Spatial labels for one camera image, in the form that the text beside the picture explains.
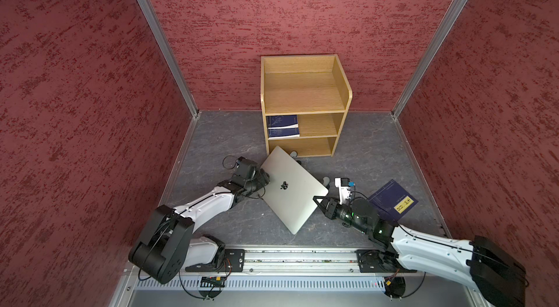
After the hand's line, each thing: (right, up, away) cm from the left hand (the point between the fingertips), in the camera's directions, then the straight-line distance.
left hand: (264, 183), depth 89 cm
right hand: (+19, -5, -11) cm, 23 cm away
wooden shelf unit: (+17, +34, -7) cm, 39 cm away
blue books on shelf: (+8, +24, 0) cm, 25 cm away
